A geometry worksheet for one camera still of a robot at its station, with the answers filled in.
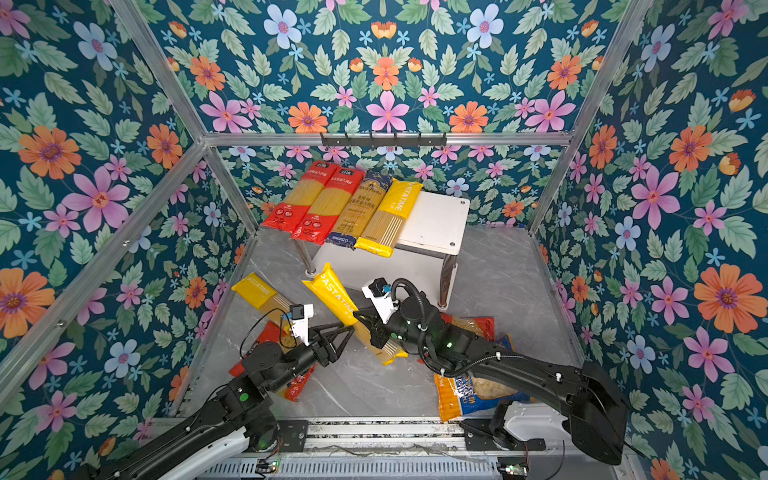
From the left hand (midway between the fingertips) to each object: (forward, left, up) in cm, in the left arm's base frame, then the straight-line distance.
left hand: (350, 326), depth 68 cm
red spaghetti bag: (+31, +13, +12) cm, 36 cm away
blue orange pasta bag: (-12, -28, -20) cm, 36 cm away
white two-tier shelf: (+30, -21, -18) cm, 40 cm away
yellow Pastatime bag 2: (+22, +33, -21) cm, 45 cm away
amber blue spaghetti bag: (+26, -3, +12) cm, 29 cm away
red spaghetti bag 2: (+28, +6, +12) cm, 31 cm away
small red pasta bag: (+7, -37, -21) cm, 43 cm away
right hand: (+3, -1, +2) cm, 4 cm away
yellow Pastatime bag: (+4, +2, +3) cm, 5 cm away
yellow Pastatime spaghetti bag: (+22, -10, +12) cm, 27 cm away
